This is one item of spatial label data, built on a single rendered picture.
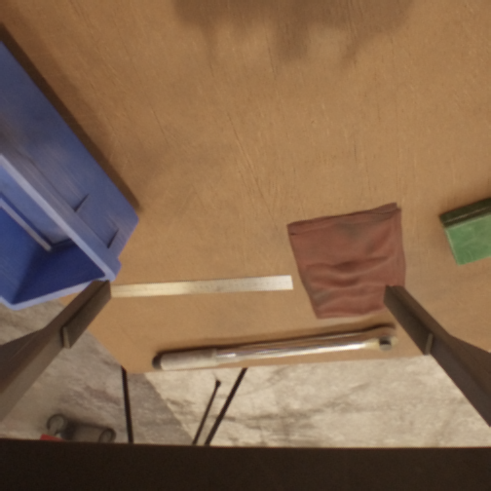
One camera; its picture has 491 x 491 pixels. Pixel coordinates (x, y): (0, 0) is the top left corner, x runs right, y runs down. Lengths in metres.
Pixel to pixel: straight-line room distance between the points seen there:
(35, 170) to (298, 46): 0.28
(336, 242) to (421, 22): 0.26
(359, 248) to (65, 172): 0.37
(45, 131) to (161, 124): 0.12
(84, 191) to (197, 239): 0.17
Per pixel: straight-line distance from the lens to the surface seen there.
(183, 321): 0.68
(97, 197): 0.46
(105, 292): 0.16
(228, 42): 0.39
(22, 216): 0.61
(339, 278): 0.52
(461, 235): 0.49
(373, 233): 0.48
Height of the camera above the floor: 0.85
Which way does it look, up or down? 48 degrees down
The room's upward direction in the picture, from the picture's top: 169 degrees counter-clockwise
